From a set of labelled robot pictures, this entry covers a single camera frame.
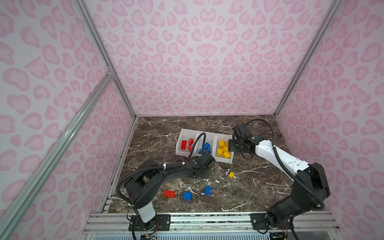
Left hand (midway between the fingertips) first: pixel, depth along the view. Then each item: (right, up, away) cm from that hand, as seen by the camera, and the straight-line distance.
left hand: (206, 170), depth 88 cm
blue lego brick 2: (0, -10, -5) cm, 11 cm away
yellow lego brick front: (+11, +14, +12) cm, 22 cm away
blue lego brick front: (-11, -11, -9) cm, 18 cm away
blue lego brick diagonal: (+1, +13, +12) cm, 18 cm away
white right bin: (+13, +18, +12) cm, 26 cm away
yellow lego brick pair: (+13, +8, +6) cm, 16 cm away
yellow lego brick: (+9, +9, +7) cm, 14 cm away
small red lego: (-10, +16, +12) cm, 22 cm away
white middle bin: (+3, +15, +15) cm, 22 cm away
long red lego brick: (-15, +13, +12) cm, 23 cm away
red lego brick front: (-20, -11, -7) cm, 24 cm away
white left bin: (-14, +20, +18) cm, 30 cm away
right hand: (+16, +15, -1) cm, 22 cm away
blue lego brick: (-3, +10, +7) cm, 13 cm away
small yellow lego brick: (+15, -3, 0) cm, 15 cm away
